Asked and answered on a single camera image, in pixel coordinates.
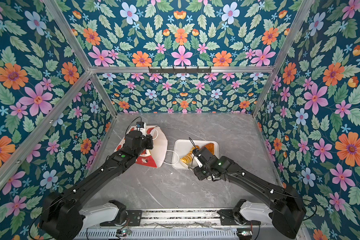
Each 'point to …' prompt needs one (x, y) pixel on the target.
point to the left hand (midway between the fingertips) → (152, 131)
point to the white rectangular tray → (181, 147)
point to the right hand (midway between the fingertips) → (198, 170)
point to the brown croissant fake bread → (211, 147)
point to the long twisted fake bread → (186, 158)
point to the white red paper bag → (152, 157)
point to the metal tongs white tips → (198, 162)
